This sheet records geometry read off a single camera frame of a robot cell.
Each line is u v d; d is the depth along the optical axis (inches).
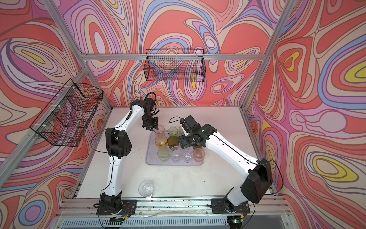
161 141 38.5
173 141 35.8
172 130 38.8
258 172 16.4
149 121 33.3
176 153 35.0
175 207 29.5
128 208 28.7
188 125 23.0
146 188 31.1
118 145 23.8
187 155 34.1
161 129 38.7
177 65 38.0
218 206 28.9
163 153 35.9
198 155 35.6
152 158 35.8
